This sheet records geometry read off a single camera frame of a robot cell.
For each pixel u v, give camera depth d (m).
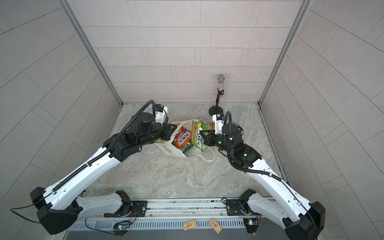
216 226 0.66
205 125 0.67
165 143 0.71
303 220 0.37
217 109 1.09
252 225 0.68
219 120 0.62
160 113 0.58
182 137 0.88
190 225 0.67
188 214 0.71
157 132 0.55
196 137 0.71
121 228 0.64
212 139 0.60
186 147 0.82
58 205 0.37
